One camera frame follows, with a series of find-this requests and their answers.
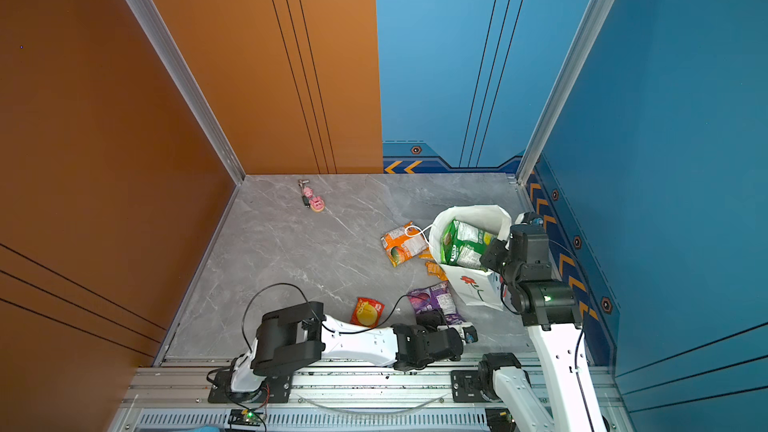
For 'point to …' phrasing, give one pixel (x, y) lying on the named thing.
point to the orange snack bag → (404, 243)
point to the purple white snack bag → (438, 296)
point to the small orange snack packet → (434, 268)
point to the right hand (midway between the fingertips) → (489, 243)
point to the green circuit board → (245, 417)
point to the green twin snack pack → (463, 245)
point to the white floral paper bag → (478, 287)
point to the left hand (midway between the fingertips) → (443, 317)
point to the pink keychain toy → (315, 203)
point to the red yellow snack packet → (367, 312)
